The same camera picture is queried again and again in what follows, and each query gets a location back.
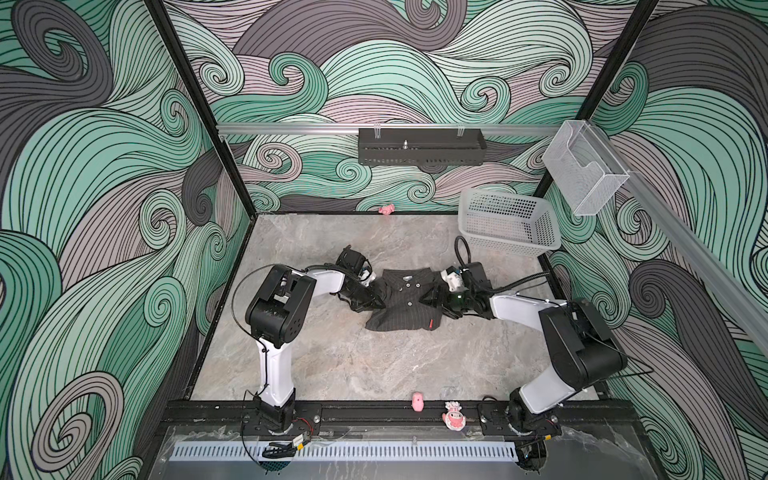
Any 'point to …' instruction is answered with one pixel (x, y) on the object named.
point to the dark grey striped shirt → (404, 308)
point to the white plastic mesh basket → (508, 222)
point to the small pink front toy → (418, 401)
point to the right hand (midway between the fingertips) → (426, 303)
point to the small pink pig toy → (386, 210)
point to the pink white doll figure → (454, 420)
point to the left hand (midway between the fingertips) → (384, 304)
